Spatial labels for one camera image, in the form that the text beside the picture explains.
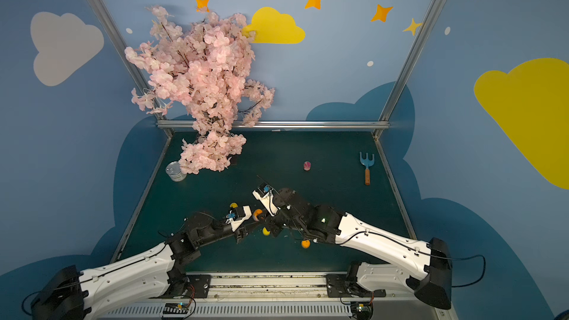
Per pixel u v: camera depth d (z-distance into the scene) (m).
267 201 0.57
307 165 1.04
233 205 0.91
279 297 0.73
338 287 0.74
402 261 0.41
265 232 0.86
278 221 0.59
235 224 0.62
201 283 0.75
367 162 1.08
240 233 0.65
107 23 0.78
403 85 0.99
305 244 0.84
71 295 0.41
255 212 0.69
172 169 0.99
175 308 0.73
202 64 0.69
